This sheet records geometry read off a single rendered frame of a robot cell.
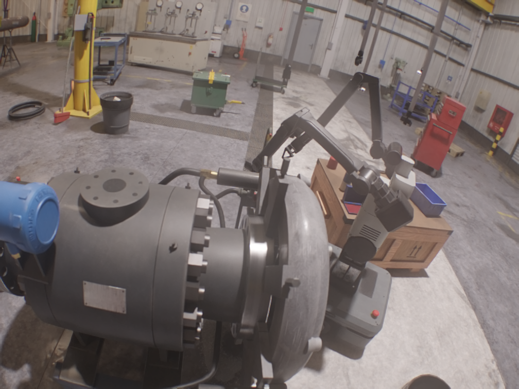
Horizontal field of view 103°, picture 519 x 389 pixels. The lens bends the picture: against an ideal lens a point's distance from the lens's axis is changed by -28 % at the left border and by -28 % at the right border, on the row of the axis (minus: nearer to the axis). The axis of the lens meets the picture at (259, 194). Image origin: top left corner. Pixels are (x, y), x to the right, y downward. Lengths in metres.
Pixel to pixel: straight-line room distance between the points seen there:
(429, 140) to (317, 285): 4.12
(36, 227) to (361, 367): 1.63
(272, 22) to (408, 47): 5.48
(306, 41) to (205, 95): 7.74
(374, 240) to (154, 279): 1.00
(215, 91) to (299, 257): 3.54
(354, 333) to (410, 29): 11.88
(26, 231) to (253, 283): 0.60
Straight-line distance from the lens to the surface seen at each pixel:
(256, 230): 0.91
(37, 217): 0.70
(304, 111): 1.16
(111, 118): 3.40
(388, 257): 2.23
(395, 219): 1.15
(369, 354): 1.83
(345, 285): 1.63
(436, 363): 2.10
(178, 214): 0.82
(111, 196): 0.83
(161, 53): 6.99
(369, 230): 1.38
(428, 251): 2.45
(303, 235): 0.74
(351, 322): 1.57
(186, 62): 6.71
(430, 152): 4.74
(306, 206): 0.80
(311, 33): 11.40
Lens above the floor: 1.41
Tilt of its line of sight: 33 degrees down
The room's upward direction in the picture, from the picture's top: 14 degrees clockwise
